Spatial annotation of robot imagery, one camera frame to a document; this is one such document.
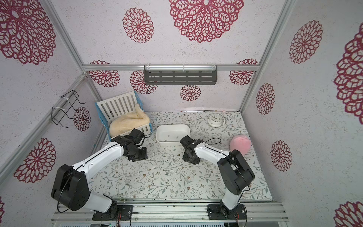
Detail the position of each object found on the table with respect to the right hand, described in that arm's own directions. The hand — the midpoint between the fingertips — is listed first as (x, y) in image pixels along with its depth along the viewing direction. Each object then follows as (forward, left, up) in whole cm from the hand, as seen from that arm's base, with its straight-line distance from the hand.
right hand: (191, 160), depth 91 cm
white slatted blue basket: (+34, +61, +13) cm, 71 cm away
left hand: (-3, +28, +7) cm, 29 cm away
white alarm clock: (+34, -20, +1) cm, 39 cm away
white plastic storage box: (+21, +15, -2) cm, 26 cm away
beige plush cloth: (+25, +47, +8) cm, 54 cm away
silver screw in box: (+21, +17, -2) cm, 26 cm away
